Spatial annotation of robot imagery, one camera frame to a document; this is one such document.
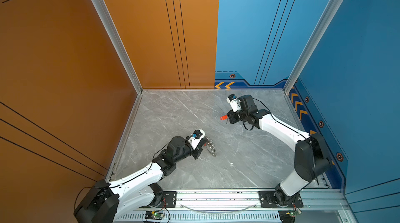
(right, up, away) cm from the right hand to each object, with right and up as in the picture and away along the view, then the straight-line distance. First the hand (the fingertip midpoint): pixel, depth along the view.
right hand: (226, 114), depth 89 cm
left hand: (-12, -12, -11) cm, 20 cm away
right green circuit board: (+28, -43, -20) cm, 55 cm away
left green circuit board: (-34, -45, -19) cm, 60 cm away
